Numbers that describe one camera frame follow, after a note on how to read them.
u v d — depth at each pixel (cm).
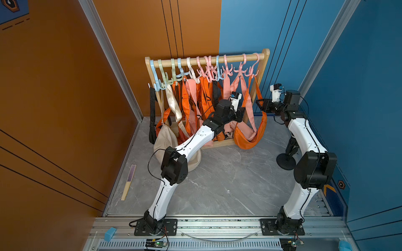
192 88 73
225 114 68
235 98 73
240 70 75
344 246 66
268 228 72
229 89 78
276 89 75
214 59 65
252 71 74
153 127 86
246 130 99
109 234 70
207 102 77
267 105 76
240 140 92
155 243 71
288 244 70
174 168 56
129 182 87
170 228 74
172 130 89
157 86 68
